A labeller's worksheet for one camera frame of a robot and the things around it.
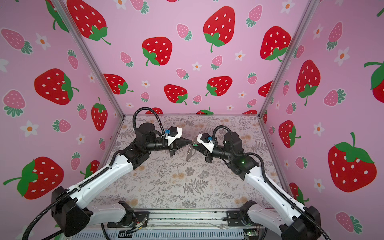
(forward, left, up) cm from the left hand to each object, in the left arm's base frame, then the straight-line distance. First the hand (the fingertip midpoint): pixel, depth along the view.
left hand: (190, 140), depth 65 cm
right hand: (0, -2, -4) cm, 4 cm away
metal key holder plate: (-1, +1, -9) cm, 9 cm away
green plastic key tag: (-2, -2, -1) cm, 3 cm away
